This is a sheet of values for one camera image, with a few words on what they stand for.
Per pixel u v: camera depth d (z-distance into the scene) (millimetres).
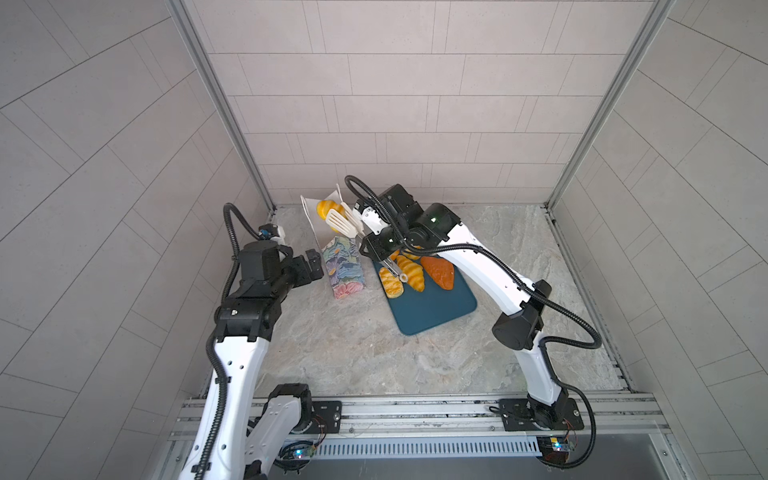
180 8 703
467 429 708
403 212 558
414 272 934
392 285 891
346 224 697
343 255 807
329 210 694
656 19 716
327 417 712
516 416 709
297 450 644
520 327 554
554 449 680
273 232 581
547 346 548
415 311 894
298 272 598
